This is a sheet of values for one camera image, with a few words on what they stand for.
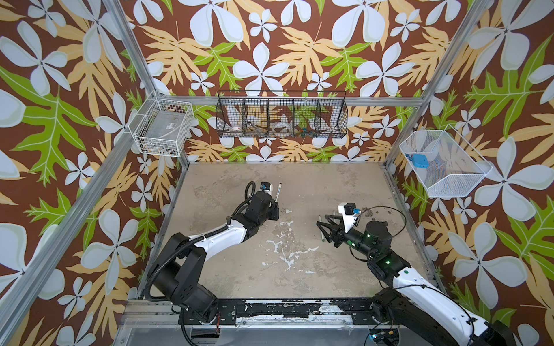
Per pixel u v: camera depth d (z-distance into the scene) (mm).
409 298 534
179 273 436
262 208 677
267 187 779
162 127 862
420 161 862
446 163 817
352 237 660
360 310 751
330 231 682
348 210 642
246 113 966
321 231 719
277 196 906
